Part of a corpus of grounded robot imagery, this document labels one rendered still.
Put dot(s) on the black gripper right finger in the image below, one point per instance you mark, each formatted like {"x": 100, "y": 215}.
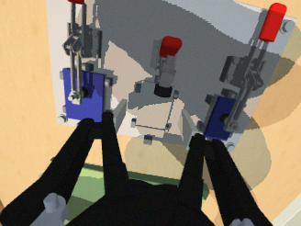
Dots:
{"x": 236, "y": 204}

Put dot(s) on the dark blue rectangular block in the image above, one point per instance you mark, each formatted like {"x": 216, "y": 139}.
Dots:
{"x": 92, "y": 105}
{"x": 214, "y": 127}

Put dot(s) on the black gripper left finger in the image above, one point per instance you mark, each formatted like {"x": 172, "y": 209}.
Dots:
{"x": 44, "y": 202}

